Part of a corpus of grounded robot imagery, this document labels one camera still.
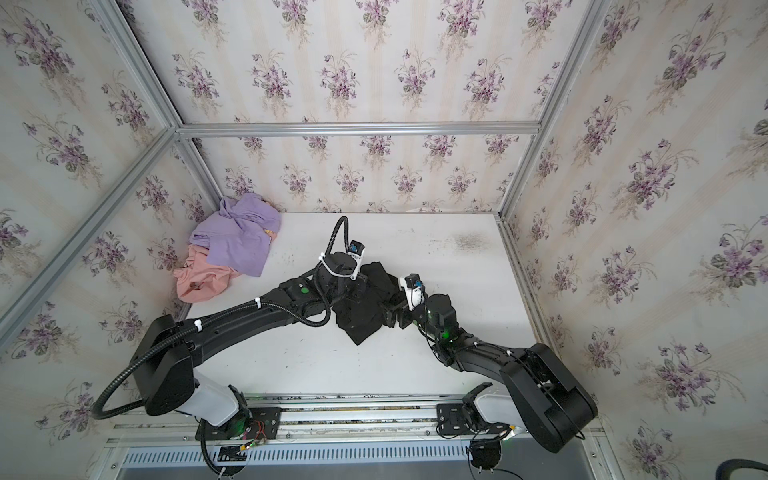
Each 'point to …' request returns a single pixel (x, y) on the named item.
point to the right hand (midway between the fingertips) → (388, 297)
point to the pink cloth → (199, 280)
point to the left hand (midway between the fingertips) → (364, 272)
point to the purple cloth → (238, 236)
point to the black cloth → (363, 315)
